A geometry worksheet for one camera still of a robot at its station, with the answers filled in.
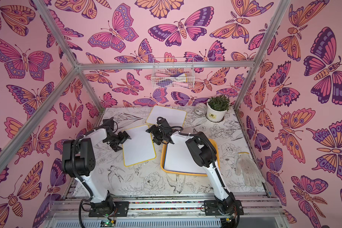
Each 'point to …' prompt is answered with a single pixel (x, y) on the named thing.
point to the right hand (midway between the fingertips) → (147, 133)
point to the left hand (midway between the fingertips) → (129, 140)
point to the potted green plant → (216, 107)
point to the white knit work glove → (245, 165)
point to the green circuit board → (108, 223)
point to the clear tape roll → (200, 109)
